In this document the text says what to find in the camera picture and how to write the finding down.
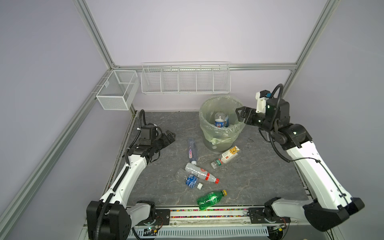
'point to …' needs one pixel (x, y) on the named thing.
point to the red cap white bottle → (196, 170)
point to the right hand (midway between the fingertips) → (243, 111)
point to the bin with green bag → (220, 139)
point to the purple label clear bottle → (192, 151)
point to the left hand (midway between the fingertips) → (170, 140)
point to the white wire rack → (185, 77)
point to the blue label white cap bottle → (191, 180)
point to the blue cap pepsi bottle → (219, 118)
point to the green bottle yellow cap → (211, 199)
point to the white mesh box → (117, 91)
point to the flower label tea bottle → (226, 157)
